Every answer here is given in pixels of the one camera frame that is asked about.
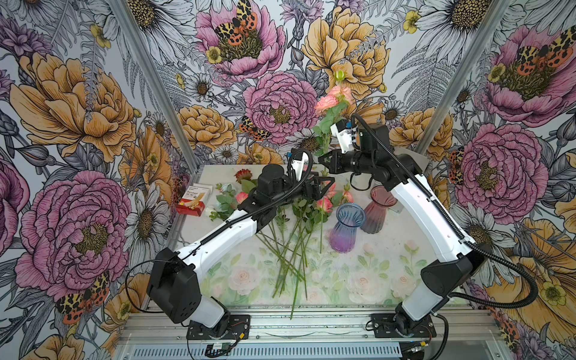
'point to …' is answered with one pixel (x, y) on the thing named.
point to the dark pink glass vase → (376, 213)
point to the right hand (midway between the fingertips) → (319, 164)
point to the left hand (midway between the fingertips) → (326, 182)
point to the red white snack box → (194, 199)
